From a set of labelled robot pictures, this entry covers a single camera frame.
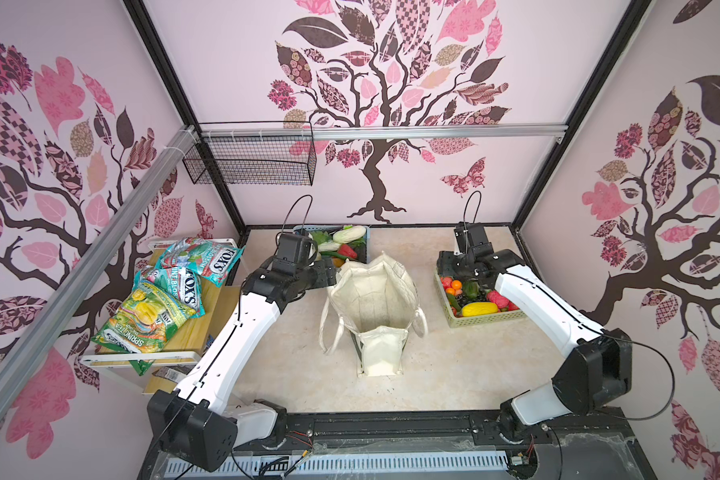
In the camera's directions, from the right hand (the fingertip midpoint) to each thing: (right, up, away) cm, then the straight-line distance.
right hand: (449, 258), depth 85 cm
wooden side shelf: (-58, -17, -33) cm, 69 cm away
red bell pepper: (-32, +3, +19) cm, 37 cm away
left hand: (-36, -4, -8) cm, 37 cm away
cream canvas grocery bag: (-21, -15, +13) cm, 29 cm away
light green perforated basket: (+9, -19, +5) cm, 22 cm away
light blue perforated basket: (-45, +11, +26) cm, 54 cm away
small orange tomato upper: (+5, -9, +11) cm, 15 cm away
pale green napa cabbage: (-31, +8, +21) cm, 38 cm away
